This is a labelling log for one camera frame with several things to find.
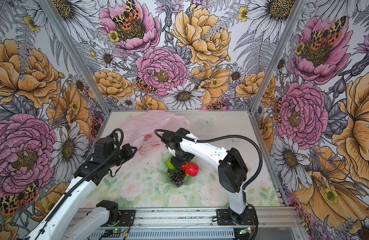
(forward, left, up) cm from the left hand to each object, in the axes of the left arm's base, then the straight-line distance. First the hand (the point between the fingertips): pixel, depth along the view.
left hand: (137, 153), depth 77 cm
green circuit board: (-32, -52, -18) cm, 64 cm away
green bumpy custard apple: (-2, -16, -9) cm, 18 cm away
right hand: (-5, -25, -7) cm, 26 cm away
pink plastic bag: (+17, +2, -1) cm, 17 cm away
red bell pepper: (-6, -28, -7) cm, 29 cm away
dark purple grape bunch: (-9, -20, -10) cm, 24 cm away
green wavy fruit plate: (-2, -12, -15) cm, 19 cm away
